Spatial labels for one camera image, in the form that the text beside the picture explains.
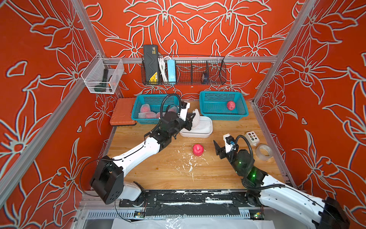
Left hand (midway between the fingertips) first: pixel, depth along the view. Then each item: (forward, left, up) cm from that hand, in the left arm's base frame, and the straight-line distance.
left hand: (195, 113), depth 74 cm
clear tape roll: (-9, -44, -28) cm, 53 cm away
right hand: (-9, -13, -10) cm, 18 cm away
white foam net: (-2, -1, -4) cm, 4 cm away
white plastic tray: (+7, -8, -26) cm, 28 cm away
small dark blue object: (+29, -6, +4) cm, 30 cm away
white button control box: (+3, -41, -26) cm, 48 cm away
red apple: (+30, -30, -23) cm, 48 cm away
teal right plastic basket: (+35, -25, -29) cm, 52 cm away
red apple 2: (-10, -3, -23) cm, 25 cm away
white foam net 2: (+9, -7, -23) cm, 26 cm away
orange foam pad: (+14, +53, -22) cm, 59 cm away
